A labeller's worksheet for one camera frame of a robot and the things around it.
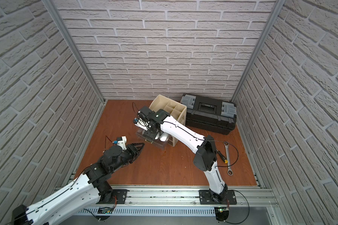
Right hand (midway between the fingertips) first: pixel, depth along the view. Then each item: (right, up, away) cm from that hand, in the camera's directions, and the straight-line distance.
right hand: (154, 129), depth 82 cm
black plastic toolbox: (+35, +9, +8) cm, 37 cm away
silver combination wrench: (+46, -25, +1) cm, 52 cm away
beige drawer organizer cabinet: (+13, +12, -4) cm, 18 cm away
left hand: (-3, -6, -8) cm, 11 cm away
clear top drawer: (+3, -6, -9) cm, 11 cm away
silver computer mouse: (+6, -4, -1) cm, 7 cm away
